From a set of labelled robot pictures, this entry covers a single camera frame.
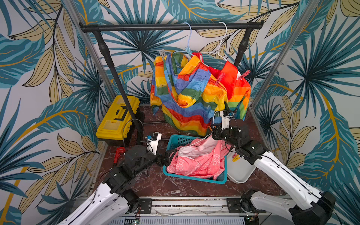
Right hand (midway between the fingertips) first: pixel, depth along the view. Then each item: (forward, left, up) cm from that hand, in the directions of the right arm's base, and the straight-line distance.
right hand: (211, 125), depth 74 cm
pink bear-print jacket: (-13, +6, -11) cm, 18 cm away
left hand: (-12, +22, -2) cm, 25 cm away
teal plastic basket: (+2, +19, -19) cm, 27 cm away
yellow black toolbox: (+7, +54, -9) cm, 55 cm away
